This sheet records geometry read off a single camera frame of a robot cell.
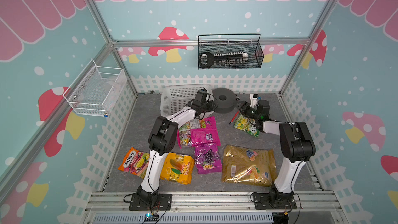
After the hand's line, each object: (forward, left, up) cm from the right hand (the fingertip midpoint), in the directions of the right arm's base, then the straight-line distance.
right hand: (235, 103), depth 96 cm
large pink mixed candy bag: (-13, +20, -11) cm, 26 cm away
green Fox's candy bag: (-8, -8, -12) cm, 16 cm away
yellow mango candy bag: (-36, +33, -8) cm, 50 cm away
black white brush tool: (+16, +17, +21) cm, 32 cm away
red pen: (+1, -2, -14) cm, 15 cm away
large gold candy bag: (-35, -4, -10) cm, 37 cm away
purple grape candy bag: (-31, +18, -9) cm, 37 cm away
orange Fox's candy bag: (-32, +58, -12) cm, 67 cm away
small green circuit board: (-56, +45, -16) cm, 74 cm away
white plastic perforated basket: (+17, +42, -11) cm, 47 cm away
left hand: (+2, +13, -5) cm, 14 cm away
